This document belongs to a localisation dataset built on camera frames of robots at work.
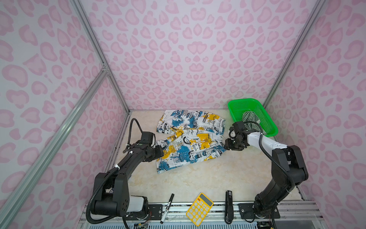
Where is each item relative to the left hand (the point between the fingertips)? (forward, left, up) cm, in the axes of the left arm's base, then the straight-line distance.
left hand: (160, 151), depth 89 cm
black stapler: (-32, -37, -5) cm, 50 cm away
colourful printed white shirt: (+14, -20, -6) cm, 25 cm away
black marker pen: (-30, -6, -5) cm, 31 cm away
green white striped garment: (+22, -62, +2) cm, 66 cm away
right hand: (+4, -44, -2) cm, 44 cm away
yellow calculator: (-31, -22, -5) cm, 38 cm away
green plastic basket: (+40, -58, -4) cm, 71 cm away
